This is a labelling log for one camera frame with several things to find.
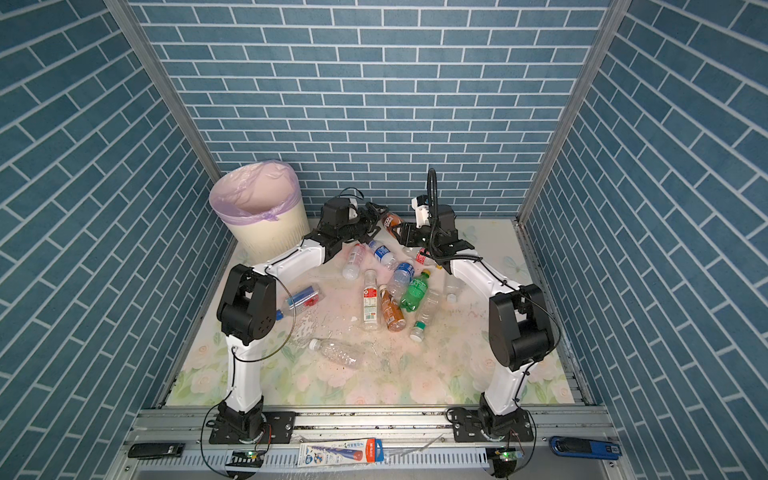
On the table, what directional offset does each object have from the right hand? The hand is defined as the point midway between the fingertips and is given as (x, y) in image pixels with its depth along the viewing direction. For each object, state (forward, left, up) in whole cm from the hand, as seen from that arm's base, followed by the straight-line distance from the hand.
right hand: (395, 225), depth 89 cm
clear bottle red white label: (-17, +7, -17) cm, 25 cm away
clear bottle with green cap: (-16, -11, -23) cm, 30 cm away
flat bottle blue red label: (-19, +28, -17) cm, 38 cm away
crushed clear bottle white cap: (-31, +15, -22) cm, 41 cm away
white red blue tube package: (-55, +8, -21) cm, 60 cm away
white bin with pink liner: (-4, +37, +8) cm, 38 cm away
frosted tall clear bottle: (-6, -19, -21) cm, 29 cm away
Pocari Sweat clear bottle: (-5, -2, -20) cm, 21 cm away
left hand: (+4, +3, 0) cm, 5 cm away
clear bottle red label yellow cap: (+3, -8, -18) cm, 20 cm away
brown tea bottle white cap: (-20, 0, -17) cm, 26 cm away
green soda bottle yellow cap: (-12, -7, -17) cm, 22 cm away
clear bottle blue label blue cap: (+2, +5, -17) cm, 18 cm away
